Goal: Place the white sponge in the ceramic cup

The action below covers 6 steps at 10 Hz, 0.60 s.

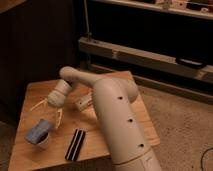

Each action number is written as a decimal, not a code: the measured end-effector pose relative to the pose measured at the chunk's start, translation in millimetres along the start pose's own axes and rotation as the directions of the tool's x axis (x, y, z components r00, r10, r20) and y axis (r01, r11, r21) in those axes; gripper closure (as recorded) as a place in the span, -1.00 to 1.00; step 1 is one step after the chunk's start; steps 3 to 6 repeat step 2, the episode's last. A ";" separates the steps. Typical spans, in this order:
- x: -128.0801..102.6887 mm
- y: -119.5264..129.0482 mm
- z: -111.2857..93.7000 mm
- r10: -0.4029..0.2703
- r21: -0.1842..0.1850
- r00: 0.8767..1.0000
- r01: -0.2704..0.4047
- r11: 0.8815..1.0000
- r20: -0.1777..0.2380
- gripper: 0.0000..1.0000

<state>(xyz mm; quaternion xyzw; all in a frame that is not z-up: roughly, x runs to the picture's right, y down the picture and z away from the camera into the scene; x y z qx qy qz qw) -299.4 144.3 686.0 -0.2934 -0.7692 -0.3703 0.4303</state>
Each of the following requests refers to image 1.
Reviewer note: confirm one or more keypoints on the black white striped block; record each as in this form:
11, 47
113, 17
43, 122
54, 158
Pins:
75, 145

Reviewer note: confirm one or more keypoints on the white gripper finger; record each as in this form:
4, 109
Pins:
58, 117
42, 102

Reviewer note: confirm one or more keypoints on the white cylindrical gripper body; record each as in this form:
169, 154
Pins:
58, 95

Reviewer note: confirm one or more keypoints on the wooden shelf unit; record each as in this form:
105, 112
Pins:
150, 41

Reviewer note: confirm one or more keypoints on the black handle on shelf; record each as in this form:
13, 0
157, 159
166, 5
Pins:
190, 64

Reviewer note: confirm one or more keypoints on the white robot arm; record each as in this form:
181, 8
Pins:
112, 99

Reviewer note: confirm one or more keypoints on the wooden table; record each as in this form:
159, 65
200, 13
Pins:
27, 156

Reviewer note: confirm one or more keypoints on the small wooden block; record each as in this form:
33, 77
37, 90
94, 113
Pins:
83, 102

